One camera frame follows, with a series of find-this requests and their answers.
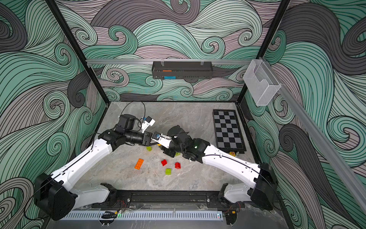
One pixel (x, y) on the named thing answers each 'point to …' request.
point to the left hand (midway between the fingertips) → (160, 141)
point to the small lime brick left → (148, 148)
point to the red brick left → (164, 162)
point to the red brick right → (177, 165)
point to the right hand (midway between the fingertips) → (164, 141)
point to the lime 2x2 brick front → (168, 171)
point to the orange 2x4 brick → (139, 163)
